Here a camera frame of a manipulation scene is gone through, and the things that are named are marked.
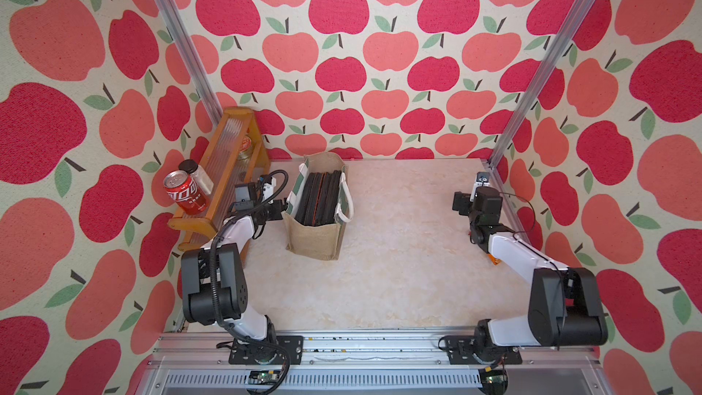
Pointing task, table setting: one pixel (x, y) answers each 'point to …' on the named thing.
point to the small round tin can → (245, 149)
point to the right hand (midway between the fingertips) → (479, 199)
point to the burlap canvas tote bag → (318, 242)
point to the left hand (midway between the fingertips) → (287, 206)
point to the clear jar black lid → (200, 175)
